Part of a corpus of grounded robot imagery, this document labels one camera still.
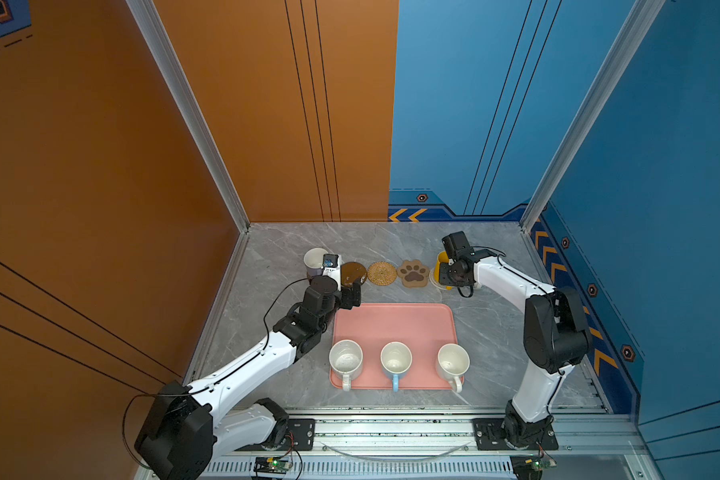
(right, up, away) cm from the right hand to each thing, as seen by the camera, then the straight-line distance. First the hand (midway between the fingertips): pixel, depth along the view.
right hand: (446, 276), depth 96 cm
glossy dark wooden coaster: (-32, +1, +9) cm, 33 cm away
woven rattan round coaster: (-21, 0, +8) cm, 22 cm away
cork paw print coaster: (-9, 0, +9) cm, 13 cm away
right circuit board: (+16, -41, -27) cm, 52 cm away
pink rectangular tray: (-8, -15, -5) cm, 18 cm away
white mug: (-32, -23, -12) cm, 41 cm away
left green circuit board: (-48, -43, -26) cm, 69 cm away
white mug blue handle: (-17, -23, -11) cm, 31 cm away
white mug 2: (-1, -23, -12) cm, 26 cm away
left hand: (-31, +2, -15) cm, 35 cm away
